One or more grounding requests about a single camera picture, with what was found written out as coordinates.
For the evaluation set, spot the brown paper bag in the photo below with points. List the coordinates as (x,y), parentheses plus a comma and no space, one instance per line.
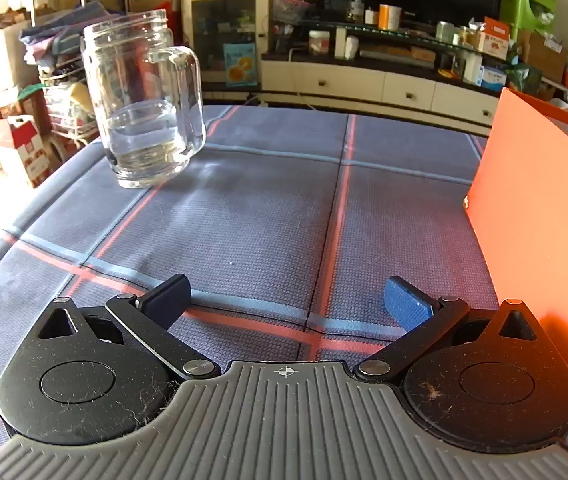
(1,50)

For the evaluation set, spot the orange canister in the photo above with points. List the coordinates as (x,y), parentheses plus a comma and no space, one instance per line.
(390,17)

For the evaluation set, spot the blue white box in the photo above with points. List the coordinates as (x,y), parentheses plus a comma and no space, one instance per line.
(493,79)

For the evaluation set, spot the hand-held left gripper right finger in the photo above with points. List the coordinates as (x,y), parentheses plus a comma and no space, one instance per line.
(406,306)

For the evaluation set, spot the white TV cabinet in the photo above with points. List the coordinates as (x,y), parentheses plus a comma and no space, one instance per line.
(344,82)

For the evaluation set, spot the black trolley cart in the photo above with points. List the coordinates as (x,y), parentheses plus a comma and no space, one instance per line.
(63,82)

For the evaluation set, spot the blue plaid tablecloth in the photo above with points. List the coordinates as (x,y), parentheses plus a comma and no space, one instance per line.
(264,220)

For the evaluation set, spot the orange white carton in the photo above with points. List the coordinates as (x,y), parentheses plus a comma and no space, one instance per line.
(495,40)

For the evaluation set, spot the glass door cabinet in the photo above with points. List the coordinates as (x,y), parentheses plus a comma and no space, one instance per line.
(223,25)

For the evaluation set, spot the orange box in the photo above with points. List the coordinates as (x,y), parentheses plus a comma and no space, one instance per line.
(529,210)

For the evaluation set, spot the brown cardboard box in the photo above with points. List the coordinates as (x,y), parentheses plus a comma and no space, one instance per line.
(546,55)

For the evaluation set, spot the glass mug with water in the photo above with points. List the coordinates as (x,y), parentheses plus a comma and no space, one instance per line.
(138,150)

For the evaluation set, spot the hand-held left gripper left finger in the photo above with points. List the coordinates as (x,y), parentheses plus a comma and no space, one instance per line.
(166,301)

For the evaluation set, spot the red white cardboard box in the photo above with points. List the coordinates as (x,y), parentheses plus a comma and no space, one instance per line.
(21,150)

